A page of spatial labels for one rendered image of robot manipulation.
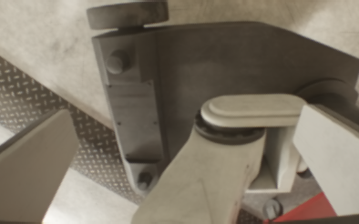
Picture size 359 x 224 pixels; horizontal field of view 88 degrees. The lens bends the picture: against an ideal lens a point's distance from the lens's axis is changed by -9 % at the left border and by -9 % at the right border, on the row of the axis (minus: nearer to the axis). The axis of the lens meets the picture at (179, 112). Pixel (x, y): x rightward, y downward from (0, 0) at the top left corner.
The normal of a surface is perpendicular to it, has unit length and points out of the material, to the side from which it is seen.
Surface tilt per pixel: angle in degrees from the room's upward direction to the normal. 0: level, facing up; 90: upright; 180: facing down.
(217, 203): 90
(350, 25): 0
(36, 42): 0
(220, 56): 0
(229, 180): 90
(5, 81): 23
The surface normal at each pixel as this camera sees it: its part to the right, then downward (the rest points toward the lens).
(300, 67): -0.08, 0.48
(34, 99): 0.15, 0.18
